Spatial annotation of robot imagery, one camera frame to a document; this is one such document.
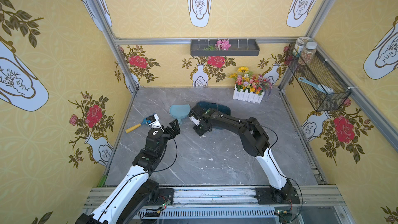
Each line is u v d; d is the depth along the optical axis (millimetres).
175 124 757
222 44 878
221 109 1039
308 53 798
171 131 708
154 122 684
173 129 717
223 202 732
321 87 689
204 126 830
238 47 921
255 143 565
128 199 481
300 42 854
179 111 1066
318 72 878
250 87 1014
